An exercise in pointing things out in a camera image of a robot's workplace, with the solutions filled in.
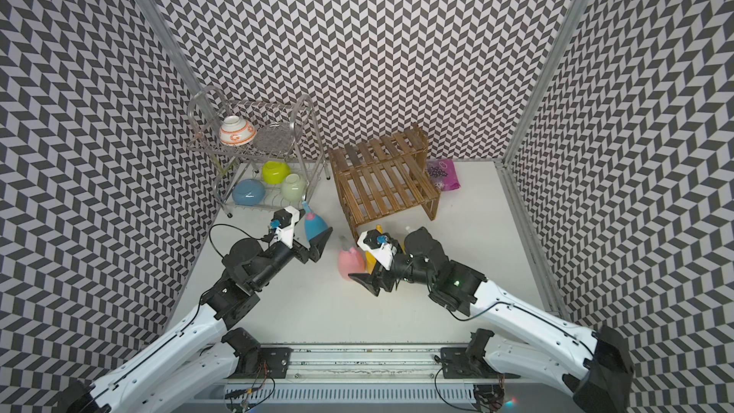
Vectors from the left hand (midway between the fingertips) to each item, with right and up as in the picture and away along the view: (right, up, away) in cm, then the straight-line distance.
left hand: (316, 222), depth 72 cm
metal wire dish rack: (-20, +19, +15) cm, 31 cm away
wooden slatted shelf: (+17, +13, +24) cm, 32 cm away
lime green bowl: (-23, +14, +31) cm, 41 cm away
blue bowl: (-29, +7, +25) cm, 39 cm away
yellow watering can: (+14, -12, +9) cm, 20 cm away
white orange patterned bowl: (-26, +25, +12) cm, 38 cm away
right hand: (+12, -9, -3) cm, 16 cm away
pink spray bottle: (+8, -12, +7) cm, 16 cm away
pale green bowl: (-14, +9, +26) cm, 31 cm away
